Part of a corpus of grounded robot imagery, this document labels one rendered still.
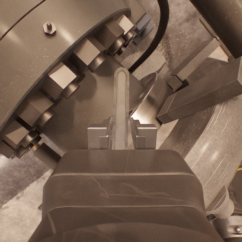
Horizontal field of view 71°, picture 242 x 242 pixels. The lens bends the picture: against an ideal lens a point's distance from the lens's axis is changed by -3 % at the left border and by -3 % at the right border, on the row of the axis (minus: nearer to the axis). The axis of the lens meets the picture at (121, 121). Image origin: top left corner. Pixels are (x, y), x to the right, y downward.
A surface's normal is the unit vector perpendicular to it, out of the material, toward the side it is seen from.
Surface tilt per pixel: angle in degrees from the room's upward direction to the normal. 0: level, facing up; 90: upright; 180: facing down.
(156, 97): 51
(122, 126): 5
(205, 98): 40
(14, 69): 10
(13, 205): 0
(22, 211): 0
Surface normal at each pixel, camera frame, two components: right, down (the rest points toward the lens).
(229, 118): -0.02, -0.52
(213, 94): -0.48, 0.69
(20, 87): 0.06, 0.23
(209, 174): 0.28, 0.02
